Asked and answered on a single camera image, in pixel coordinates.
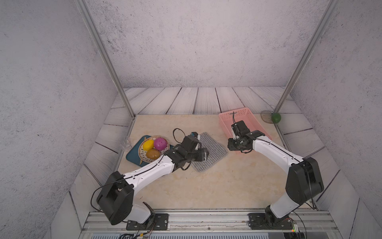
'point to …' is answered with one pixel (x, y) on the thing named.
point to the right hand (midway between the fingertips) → (231, 145)
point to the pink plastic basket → (229, 118)
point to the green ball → (276, 117)
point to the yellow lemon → (148, 145)
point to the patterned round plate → (142, 153)
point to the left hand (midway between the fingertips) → (206, 154)
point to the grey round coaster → (266, 115)
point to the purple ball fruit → (160, 143)
